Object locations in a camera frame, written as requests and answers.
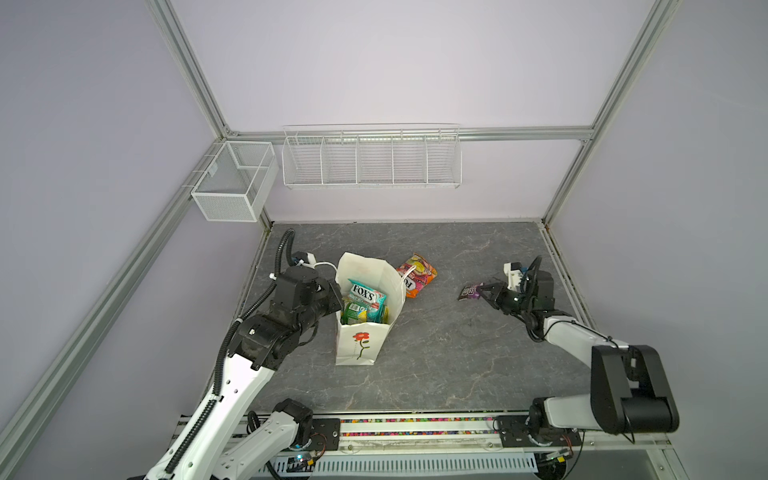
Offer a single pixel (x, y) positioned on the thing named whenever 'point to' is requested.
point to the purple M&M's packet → (470, 292)
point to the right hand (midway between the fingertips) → (477, 290)
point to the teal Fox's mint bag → (375, 302)
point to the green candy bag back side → (351, 314)
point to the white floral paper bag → (387, 277)
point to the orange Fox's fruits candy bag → (419, 277)
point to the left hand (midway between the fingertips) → (341, 291)
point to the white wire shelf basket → (372, 156)
